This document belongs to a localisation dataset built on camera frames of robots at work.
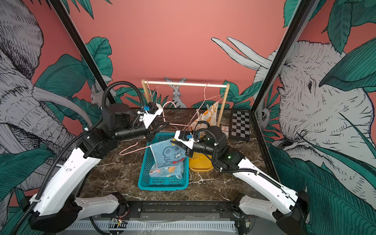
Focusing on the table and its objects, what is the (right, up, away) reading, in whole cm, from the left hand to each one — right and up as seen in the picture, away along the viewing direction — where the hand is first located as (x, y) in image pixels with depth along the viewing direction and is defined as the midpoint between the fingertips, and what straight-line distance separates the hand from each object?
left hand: (167, 120), depth 58 cm
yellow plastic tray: (+15, -26, +33) cm, 44 cm away
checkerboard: (+46, -3, +50) cm, 68 cm away
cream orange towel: (+21, +4, +34) cm, 40 cm away
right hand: (+2, -7, +2) cm, 7 cm away
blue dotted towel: (+1, -29, +26) cm, 39 cm away
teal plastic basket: (-9, -36, +25) cm, 45 cm away
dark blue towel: (-2, -16, +13) cm, 21 cm away
